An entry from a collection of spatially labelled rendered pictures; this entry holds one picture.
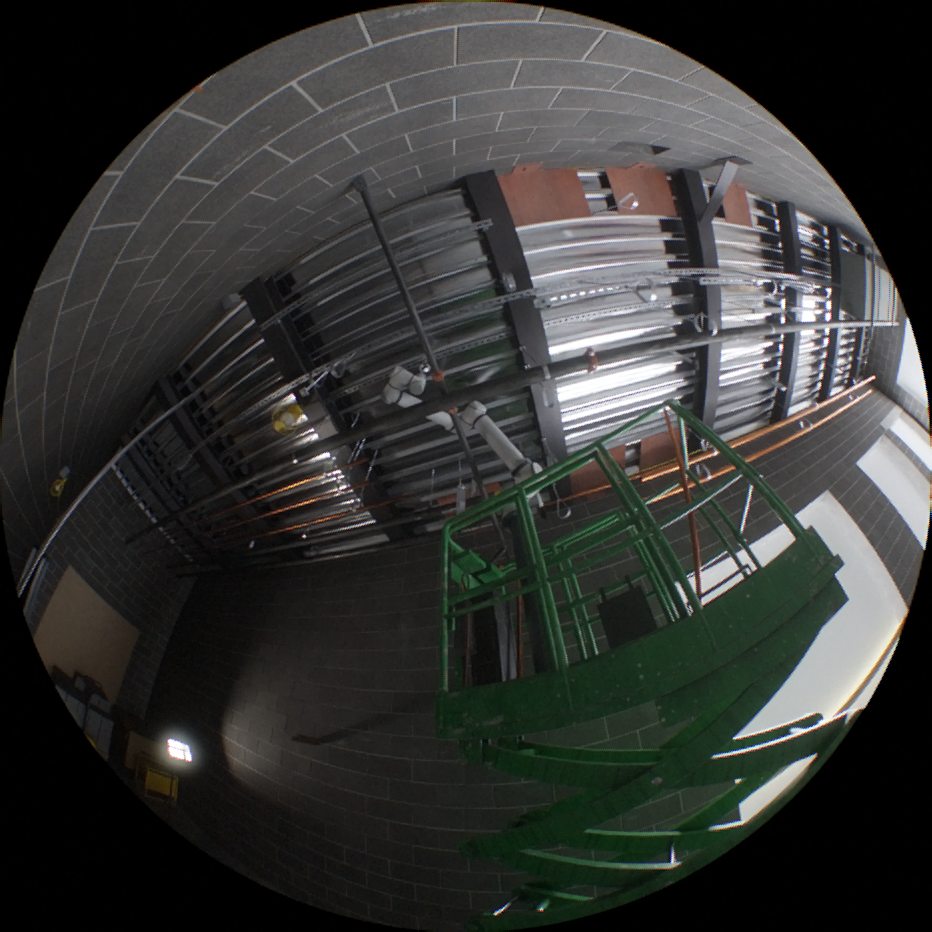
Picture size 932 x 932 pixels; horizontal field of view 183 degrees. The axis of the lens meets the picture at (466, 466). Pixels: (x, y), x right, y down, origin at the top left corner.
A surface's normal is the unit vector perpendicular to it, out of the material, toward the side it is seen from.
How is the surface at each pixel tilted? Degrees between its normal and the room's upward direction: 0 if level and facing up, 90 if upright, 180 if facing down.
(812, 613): 90
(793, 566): 90
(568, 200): 180
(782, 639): 90
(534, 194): 180
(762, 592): 90
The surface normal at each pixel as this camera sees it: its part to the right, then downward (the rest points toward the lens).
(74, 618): 0.95, -0.27
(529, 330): 0.04, 0.58
